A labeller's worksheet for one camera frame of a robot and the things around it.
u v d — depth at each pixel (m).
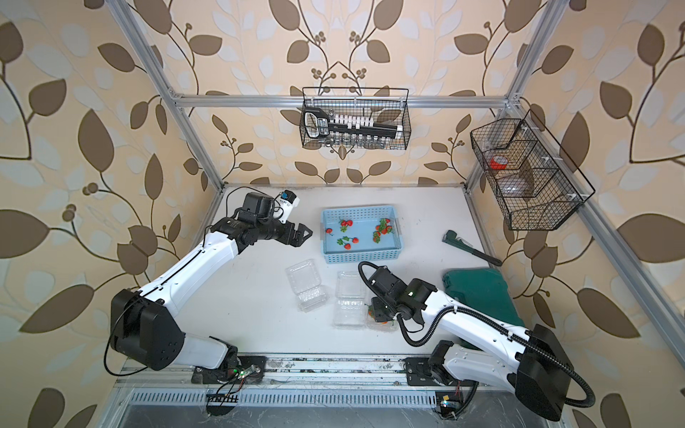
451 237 1.02
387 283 0.61
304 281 0.90
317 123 0.85
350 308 0.87
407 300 0.55
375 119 0.94
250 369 0.74
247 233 0.58
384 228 1.05
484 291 0.86
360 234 1.05
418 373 0.73
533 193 0.75
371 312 0.76
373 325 0.77
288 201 0.73
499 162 0.81
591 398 0.38
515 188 0.74
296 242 0.74
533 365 0.39
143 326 0.41
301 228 0.74
